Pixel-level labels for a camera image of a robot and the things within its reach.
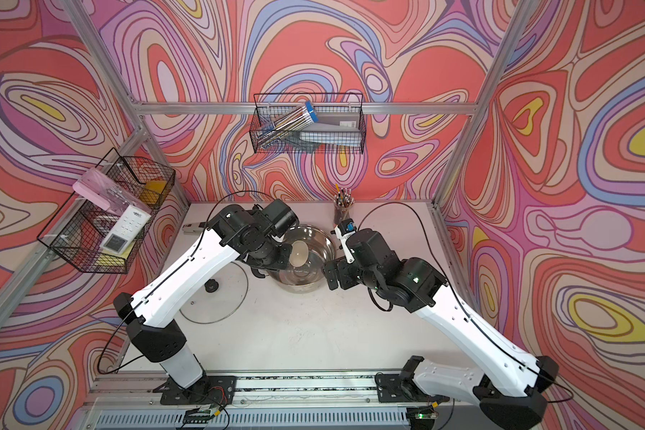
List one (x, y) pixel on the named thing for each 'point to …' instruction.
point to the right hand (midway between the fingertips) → (342, 269)
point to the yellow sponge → (153, 188)
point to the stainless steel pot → (309, 277)
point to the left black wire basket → (101, 224)
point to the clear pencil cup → (342, 203)
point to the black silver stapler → (194, 229)
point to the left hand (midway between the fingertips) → (288, 265)
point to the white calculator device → (124, 229)
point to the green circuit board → (202, 415)
